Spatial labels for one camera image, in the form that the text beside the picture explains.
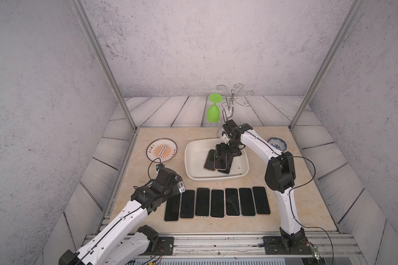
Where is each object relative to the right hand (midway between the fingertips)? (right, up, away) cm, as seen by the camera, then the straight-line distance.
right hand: (223, 155), depth 94 cm
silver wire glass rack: (+8, +34, +1) cm, 35 cm away
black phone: (+19, -23, -7) cm, 31 cm away
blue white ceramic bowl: (+37, +6, +14) cm, 40 cm away
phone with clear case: (-19, -23, -11) cm, 32 cm away
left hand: (-22, -13, -15) cm, 30 cm away
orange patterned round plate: (-37, +3, +15) cm, 40 cm away
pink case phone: (-7, -7, +12) cm, 15 cm away
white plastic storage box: (-16, 0, +13) cm, 20 cm away
